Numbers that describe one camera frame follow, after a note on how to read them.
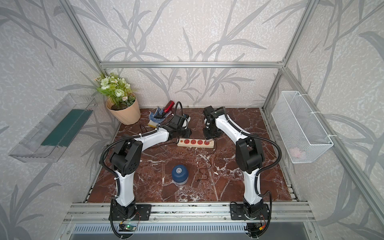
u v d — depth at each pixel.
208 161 0.91
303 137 0.61
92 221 0.73
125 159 0.52
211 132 0.79
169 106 1.19
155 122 1.12
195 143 0.97
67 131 0.61
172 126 0.78
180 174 0.76
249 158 0.53
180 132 0.82
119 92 0.92
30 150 0.58
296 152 0.71
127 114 1.00
